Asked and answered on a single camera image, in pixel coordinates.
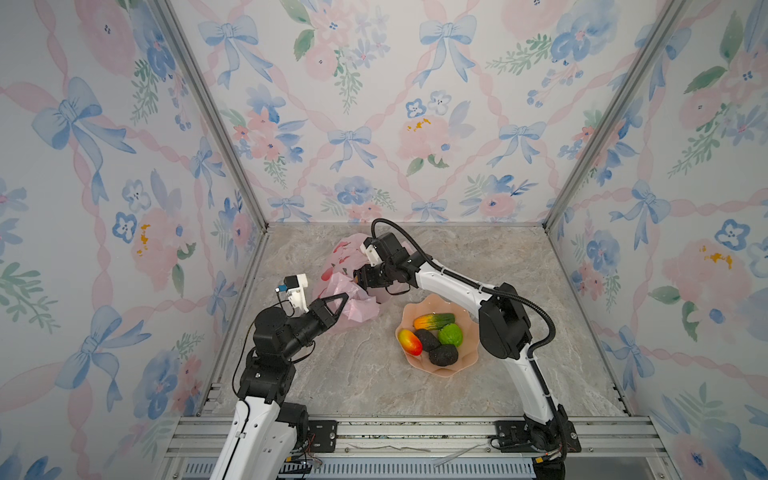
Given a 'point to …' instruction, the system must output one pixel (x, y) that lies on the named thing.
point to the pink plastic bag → (337, 276)
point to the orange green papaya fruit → (434, 321)
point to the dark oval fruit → (428, 339)
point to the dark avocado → (444, 355)
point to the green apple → (450, 334)
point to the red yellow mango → (410, 342)
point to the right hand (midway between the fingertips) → (355, 278)
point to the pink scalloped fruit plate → (468, 353)
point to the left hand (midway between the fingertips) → (348, 295)
